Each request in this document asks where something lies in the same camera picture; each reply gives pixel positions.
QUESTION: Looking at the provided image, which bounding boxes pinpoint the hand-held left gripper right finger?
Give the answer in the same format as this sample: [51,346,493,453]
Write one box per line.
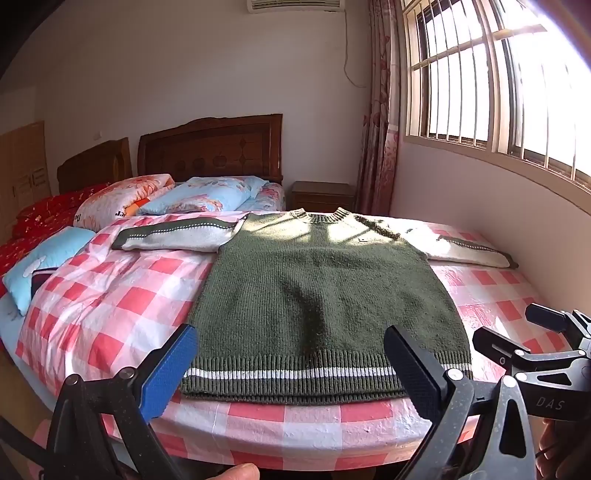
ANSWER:
[383,324,537,480]

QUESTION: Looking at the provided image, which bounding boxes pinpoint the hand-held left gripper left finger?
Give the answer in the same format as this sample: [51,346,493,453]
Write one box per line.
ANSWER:
[44,323,200,480]

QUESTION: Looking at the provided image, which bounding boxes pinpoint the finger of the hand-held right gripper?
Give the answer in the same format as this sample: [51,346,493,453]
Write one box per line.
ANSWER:
[472,325,591,376]
[525,302,591,344]

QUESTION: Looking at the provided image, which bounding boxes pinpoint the green knitted sweater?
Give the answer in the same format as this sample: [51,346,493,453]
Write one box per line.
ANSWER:
[112,208,519,407]

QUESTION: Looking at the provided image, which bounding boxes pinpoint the person's right hand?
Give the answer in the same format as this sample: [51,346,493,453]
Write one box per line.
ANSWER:
[537,416,591,480]

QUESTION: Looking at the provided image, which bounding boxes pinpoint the person's left hand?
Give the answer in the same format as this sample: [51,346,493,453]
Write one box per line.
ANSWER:
[196,463,262,480]

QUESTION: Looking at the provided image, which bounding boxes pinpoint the red white checked bed cover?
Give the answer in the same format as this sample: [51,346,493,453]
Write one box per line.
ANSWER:
[16,210,573,472]

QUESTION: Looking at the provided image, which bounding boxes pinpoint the dark cloth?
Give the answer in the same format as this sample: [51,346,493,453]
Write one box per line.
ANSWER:
[30,268,60,297]

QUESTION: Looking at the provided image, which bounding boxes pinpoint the light blue pillow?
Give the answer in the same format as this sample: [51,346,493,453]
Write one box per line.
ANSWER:
[2,226,95,317]

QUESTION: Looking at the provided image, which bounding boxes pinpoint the orange floral pillow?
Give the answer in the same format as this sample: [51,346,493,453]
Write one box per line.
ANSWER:
[74,174,175,230]

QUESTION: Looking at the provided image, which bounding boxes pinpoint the blue floral pillow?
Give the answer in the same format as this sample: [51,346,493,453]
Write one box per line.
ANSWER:
[137,176,269,216]

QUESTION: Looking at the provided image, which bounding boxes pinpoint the wooden nightstand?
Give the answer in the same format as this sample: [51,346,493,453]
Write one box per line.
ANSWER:
[291,181,356,214]

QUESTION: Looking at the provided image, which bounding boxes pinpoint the red patterned bedding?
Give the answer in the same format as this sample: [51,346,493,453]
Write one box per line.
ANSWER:
[0,182,112,296]

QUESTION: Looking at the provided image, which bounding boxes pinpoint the small wooden headboard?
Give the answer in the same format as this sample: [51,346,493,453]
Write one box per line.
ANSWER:
[57,137,134,195]

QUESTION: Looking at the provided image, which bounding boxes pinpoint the large wooden headboard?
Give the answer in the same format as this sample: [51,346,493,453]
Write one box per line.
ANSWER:
[137,113,283,185]

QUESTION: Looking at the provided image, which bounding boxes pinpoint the wooden wardrobe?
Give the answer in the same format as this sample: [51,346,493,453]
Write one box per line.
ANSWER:
[0,121,51,241]

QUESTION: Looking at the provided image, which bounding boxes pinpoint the barred window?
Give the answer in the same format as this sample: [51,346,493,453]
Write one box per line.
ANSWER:
[399,0,591,195]

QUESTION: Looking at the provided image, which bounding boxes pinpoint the pink floral curtain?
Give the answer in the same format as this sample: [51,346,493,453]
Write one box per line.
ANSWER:
[355,0,403,216]

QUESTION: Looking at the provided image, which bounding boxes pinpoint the white air conditioner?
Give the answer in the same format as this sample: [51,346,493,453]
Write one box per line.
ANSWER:
[246,0,346,13]

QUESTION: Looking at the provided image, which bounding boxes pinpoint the air conditioner cable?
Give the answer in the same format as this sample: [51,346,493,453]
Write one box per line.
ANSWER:
[342,9,371,88]

